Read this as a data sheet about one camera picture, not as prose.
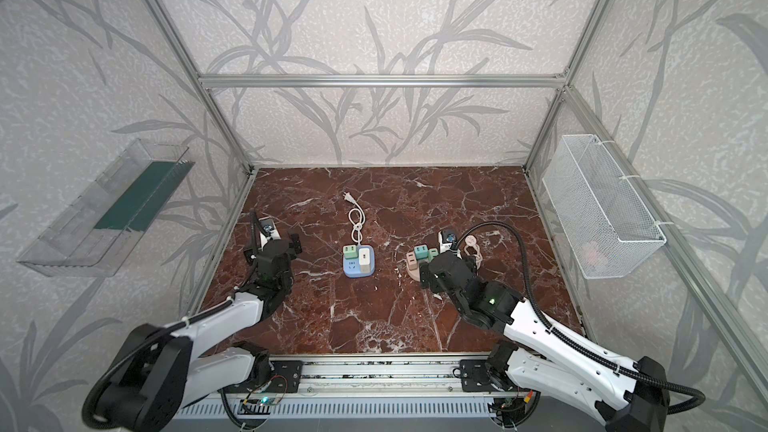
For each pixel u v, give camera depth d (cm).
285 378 72
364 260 86
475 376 74
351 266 91
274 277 66
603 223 61
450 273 53
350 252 89
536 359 60
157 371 41
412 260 87
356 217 105
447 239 65
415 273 89
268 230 72
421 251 89
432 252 89
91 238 63
